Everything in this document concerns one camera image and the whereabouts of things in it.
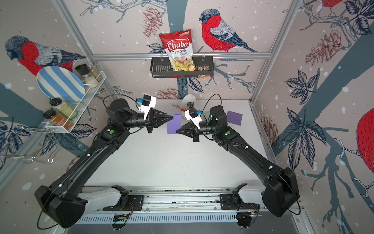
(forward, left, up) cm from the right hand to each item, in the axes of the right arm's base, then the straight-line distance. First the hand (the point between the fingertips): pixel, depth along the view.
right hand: (178, 130), depth 65 cm
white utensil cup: (+39, -1, -17) cm, 43 cm away
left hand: (0, +1, +10) cm, 10 cm away
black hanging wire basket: (+48, +15, +3) cm, 51 cm away
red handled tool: (+31, +5, -17) cm, 36 cm away
